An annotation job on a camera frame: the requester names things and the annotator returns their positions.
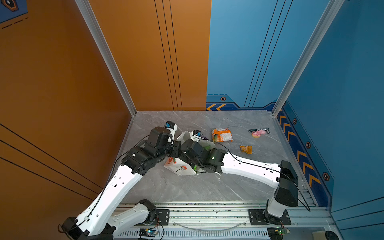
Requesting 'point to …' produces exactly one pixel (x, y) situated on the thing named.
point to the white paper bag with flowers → (179, 165)
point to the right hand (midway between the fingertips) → (177, 150)
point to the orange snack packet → (220, 135)
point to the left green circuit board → (147, 232)
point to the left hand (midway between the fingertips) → (181, 142)
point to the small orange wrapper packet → (247, 149)
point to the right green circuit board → (280, 231)
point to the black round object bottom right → (331, 235)
